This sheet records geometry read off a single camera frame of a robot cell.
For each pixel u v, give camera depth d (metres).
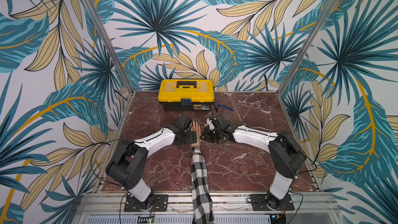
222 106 1.10
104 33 0.86
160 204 0.73
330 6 0.75
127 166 0.45
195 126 0.99
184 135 0.76
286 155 0.48
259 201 0.75
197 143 0.87
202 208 0.68
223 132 0.70
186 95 0.97
